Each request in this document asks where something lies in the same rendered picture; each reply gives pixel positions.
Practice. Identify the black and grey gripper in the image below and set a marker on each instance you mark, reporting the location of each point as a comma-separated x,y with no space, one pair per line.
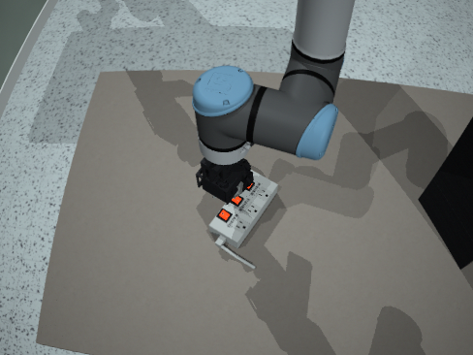
225,182

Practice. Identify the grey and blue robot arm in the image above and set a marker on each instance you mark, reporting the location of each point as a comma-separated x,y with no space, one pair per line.
298,118

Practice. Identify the white power strip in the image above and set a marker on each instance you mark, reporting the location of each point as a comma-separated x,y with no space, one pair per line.
234,221

